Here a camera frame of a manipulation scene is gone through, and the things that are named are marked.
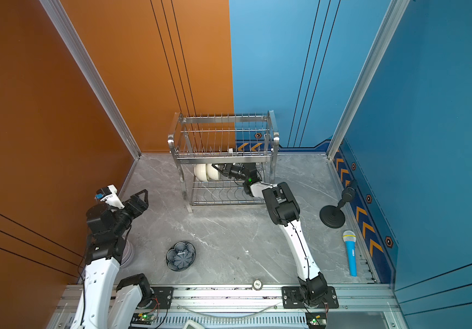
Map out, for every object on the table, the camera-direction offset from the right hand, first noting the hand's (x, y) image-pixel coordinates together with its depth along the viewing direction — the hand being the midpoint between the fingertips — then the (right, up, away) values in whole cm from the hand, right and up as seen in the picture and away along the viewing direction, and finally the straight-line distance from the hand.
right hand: (215, 166), depth 97 cm
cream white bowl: (-1, -3, 0) cm, 3 cm away
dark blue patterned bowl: (-12, -37, -15) cm, 41 cm away
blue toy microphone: (+58, -30, -12) cm, 66 cm away
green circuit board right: (+38, -53, -28) cm, 71 cm away
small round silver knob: (+18, -42, -26) cm, 53 cm away
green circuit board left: (-20, -53, -26) cm, 63 cm away
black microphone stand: (+55, -23, -5) cm, 59 cm away
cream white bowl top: (-7, -2, 0) cm, 7 cm away
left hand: (-25, -10, -20) cm, 34 cm away
